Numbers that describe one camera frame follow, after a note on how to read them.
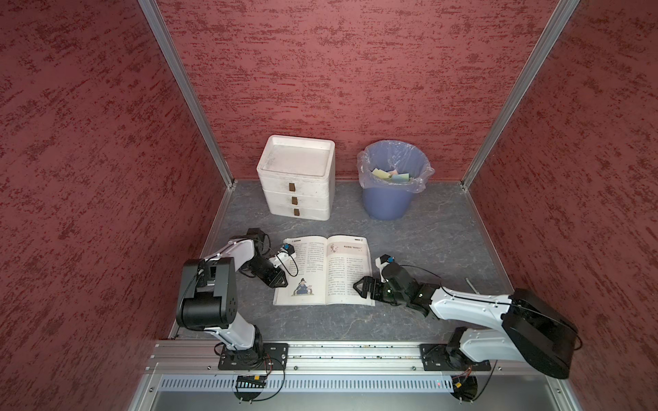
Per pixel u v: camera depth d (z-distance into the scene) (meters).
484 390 0.70
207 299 0.45
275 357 0.74
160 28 0.74
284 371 0.71
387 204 1.02
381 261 0.81
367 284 0.76
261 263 0.77
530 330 0.43
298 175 0.90
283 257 0.83
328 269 0.90
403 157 1.00
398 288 0.66
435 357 0.74
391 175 1.05
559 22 0.73
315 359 0.75
